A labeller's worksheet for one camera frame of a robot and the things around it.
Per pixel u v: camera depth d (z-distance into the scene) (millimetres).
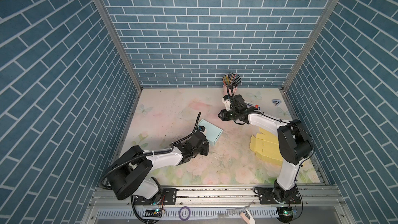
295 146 497
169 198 743
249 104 1102
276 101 1116
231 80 1100
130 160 418
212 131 945
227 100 861
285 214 705
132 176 426
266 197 735
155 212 708
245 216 679
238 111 749
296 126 518
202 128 797
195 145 681
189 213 695
